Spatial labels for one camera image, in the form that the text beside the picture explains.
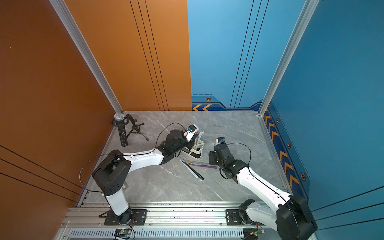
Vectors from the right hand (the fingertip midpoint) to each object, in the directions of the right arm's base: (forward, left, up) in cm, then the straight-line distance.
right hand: (212, 154), depth 85 cm
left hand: (+11, +8, +7) cm, 16 cm away
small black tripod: (+20, +50, -2) cm, 54 cm away
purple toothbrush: (-1, +12, -10) cm, 16 cm away
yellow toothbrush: (0, +10, +6) cm, 12 cm away
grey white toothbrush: (-6, +13, -10) cm, 17 cm away
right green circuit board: (-35, -20, -11) cm, 42 cm away
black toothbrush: (-9, +7, -11) cm, 15 cm away
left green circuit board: (-36, +44, -13) cm, 59 cm away
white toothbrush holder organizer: (+2, +10, -2) cm, 10 cm away
